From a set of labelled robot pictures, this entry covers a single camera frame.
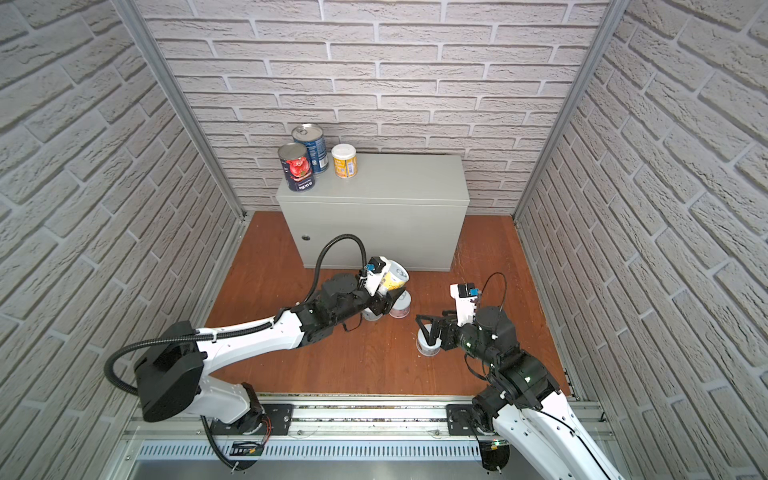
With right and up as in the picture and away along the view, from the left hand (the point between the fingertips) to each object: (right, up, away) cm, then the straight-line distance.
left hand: (396, 275), depth 76 cm
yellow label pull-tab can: (0, +1, -6) cm, 6 cm away
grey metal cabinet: (+4, +19, +4) cm, 20 cm away
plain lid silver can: (+8, -20, +5) cm, 22 cm away
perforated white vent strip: (-53, -41, -7) cm, 67 cm away
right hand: (+8, -9, -6) cm, 14 cm away
